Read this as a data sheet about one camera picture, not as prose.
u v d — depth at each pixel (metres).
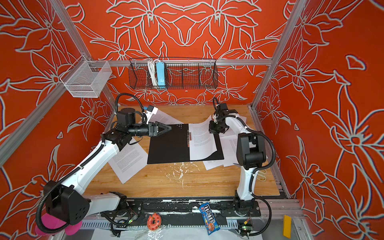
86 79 0.92
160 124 0.63
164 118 1.13
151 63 0.87
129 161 0.90
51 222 0.59
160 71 0.89
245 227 0.69
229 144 0.97
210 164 0.88
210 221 0.69
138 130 0.62
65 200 0.38
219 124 0.80
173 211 0.73
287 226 0.69
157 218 0.69
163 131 0.62
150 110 0.66
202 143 0.97
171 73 1.01
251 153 0.52
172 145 0.95
